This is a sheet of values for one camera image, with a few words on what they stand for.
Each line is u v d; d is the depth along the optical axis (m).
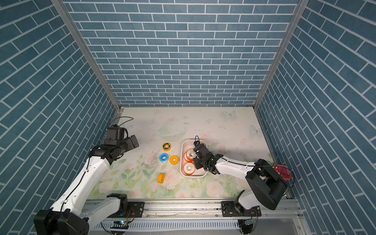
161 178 0.80
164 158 0.92
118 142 0.60
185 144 0.94
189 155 0.89
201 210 0.75
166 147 0.97
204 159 0.68
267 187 0.43
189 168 0.87
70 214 0.39
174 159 0.91
